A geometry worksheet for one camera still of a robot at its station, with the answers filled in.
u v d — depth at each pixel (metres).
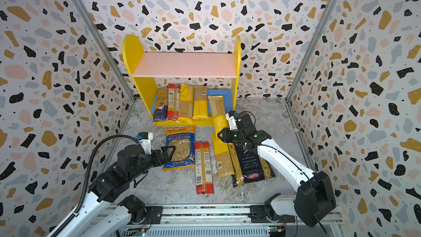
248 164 0.85
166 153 0.63
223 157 0.90
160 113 0.90
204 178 0.83
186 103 0.96
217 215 0.76
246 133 0.61
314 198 0.40
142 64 0.81
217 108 0.85
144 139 0.63
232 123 0.74
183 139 0.95
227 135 0.70
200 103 0.97
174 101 0.96
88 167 0.49
